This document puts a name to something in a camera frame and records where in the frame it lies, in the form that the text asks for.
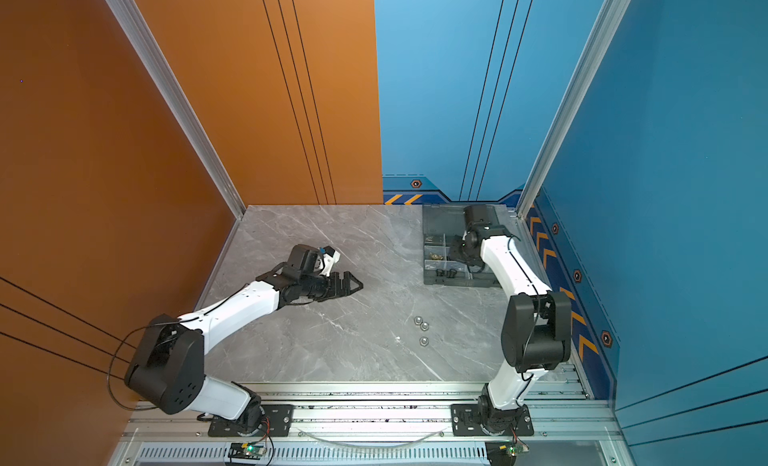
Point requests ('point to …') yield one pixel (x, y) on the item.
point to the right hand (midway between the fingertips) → (458, 254)
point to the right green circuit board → (511, 450)
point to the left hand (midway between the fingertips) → (355, 284)
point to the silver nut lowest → (423, 341)
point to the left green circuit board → (246, 451)
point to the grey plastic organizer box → (440, 224)
